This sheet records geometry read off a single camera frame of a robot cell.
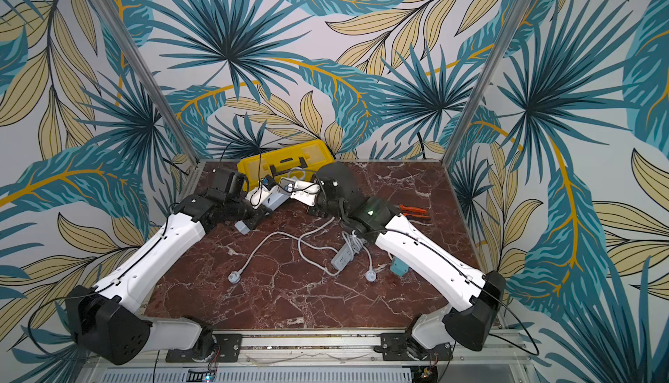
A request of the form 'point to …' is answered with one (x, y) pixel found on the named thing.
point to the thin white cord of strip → (355, 245)
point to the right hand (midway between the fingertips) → (308, 179)
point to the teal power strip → (398, 266)
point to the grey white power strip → (347, 253)
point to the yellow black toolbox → (309, 157)
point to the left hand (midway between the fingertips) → (266, 213)
